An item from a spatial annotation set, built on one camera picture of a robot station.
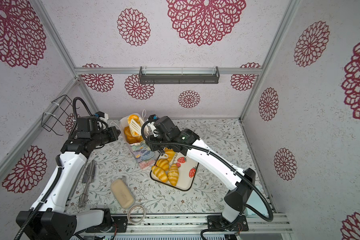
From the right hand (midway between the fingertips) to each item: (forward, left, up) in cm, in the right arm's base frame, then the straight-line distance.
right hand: (147, 138), depth 69 cm
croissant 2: (-4, -3, -28) cm, 28 cm away
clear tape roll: (-25, +11, -30) cm, 40 cm away
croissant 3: (-4, -10, -28) cm, 30 cm away
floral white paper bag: (+2, +6, -20) cm, 21 cm away
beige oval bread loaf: (-16, +16, -27) cm, 36 cm away
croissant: (+2, -4, -27) cm, 27 cm away
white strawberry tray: (+2, -19, -33) cm, 38 cm away
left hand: (+6, +16, -4) cm, 18 cm away
